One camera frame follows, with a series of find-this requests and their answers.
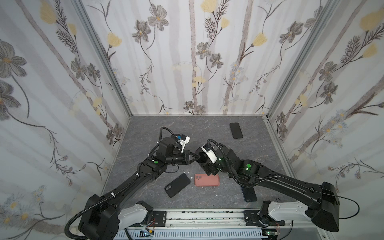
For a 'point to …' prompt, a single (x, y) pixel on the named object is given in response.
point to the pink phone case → (204, 180)
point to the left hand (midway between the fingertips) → (197, 154)
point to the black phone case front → (178, 185)
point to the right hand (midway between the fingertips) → (203, 155)
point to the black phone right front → (249, 194)
